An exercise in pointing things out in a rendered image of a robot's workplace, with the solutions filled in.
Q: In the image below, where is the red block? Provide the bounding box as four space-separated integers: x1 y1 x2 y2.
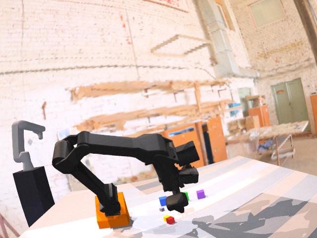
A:
166 216 175 225

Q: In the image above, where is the blue cube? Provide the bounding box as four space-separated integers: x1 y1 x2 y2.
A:
159 196 167 206

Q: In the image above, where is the purple cube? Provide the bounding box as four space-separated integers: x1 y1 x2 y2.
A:
196 189 205 199

